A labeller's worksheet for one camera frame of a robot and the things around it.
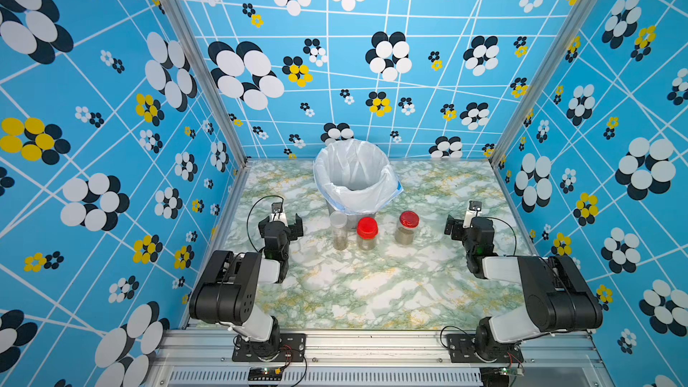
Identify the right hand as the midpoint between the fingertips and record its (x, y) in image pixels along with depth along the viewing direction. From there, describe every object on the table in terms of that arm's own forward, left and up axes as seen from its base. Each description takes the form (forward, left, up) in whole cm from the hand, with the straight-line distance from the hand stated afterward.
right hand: (468, 216), depth 94 cm
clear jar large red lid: (-9, +36, +6) cm, 38 cm away
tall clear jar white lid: (-8, +45, +10) cm, 47 cm away
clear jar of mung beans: (-7, +23, -2) cm, 24 cm away
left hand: (0, +65, +2) cm, 65 cm away
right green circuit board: (-45, +2, -7) cm, 46 cm away
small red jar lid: (-5, +22, +6) cm, 23 cm away
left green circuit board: (-46, +65, -8) cm, 80 cm away
